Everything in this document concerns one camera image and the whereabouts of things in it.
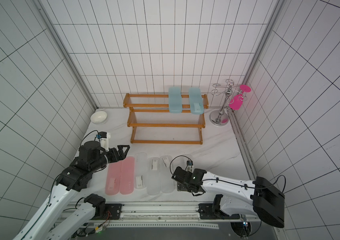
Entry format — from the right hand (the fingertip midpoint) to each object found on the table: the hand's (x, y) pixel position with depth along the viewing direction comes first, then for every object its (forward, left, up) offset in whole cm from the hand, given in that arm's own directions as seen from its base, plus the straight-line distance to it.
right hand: (182, 186), depth 80 cm
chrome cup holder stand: (+51, -28, +1) cm, 58 cm away
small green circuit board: (-17, -29, +1) cm, 34 cm away
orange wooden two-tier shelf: (+38, +22, +9) cm, 44 cm away
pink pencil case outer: (0, +39, +2) cm, 39 cm away
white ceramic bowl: (+45, +65, +4) cm, 79 cm away
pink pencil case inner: (+3, +32, +1) cm, 32 cm away
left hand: (+10, +32, +19) cm, 38 cm away
